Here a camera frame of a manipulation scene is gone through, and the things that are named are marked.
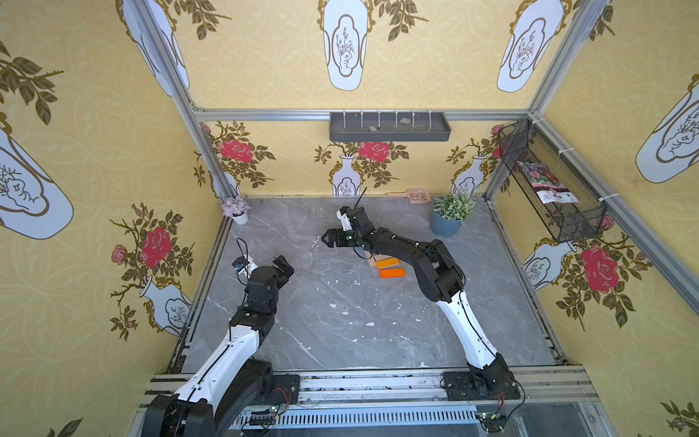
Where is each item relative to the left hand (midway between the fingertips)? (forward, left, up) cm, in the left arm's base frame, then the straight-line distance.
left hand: (279, 263), depth 85 cm
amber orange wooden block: (+5, -35, -10) cm, 37 cm away
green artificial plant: (+20, -60, +3) cm, 64 cm away
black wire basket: (+40, -87, +16) cm, 97 cm away
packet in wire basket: (+9, -78, +22) cm, 82 cm away
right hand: (+15, -14, -10) cm, 23 cm away
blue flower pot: (+17, -58, -5) cm, 60 cm away
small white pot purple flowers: (+26, +20, -3) cm, 33 cm away
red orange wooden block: (+1, -37, -11) cm, 39 cm away
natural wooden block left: (+7, -31, -12) cm, 34 cm away
